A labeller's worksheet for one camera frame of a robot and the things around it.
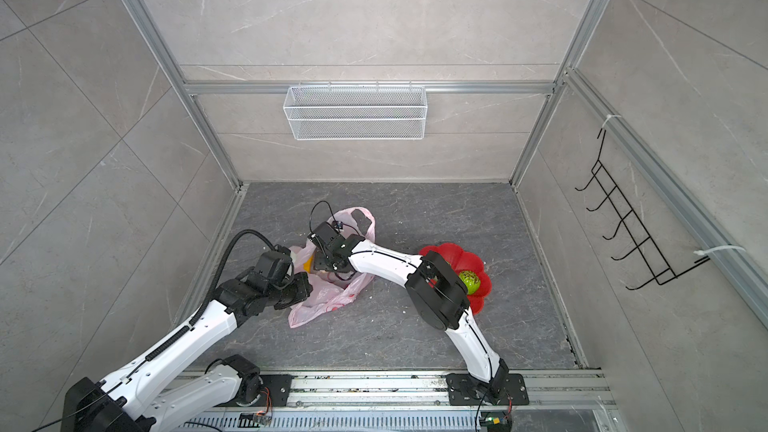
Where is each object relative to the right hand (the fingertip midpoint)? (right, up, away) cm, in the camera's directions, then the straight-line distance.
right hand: (323, 260), depth 91 cm
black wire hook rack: (+76, +3, -33) cm, 82 cm away
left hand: (0, -3, -11) cm, 11 cm away
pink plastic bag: (+5, -7, -10) cm, 12 cm away
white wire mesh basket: (+10, +49, +9) cm, 51 cm away
